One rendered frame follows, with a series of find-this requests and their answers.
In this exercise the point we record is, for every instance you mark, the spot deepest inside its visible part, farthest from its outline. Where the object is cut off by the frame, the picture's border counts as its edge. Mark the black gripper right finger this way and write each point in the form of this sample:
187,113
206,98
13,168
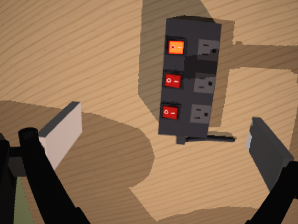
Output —
271,158

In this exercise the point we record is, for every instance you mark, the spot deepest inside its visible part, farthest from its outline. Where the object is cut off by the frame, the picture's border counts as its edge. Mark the black power strip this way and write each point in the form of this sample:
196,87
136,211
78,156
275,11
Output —
190,62

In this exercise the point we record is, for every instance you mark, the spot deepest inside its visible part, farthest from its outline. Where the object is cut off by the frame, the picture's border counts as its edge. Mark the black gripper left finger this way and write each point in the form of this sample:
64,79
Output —
30,160

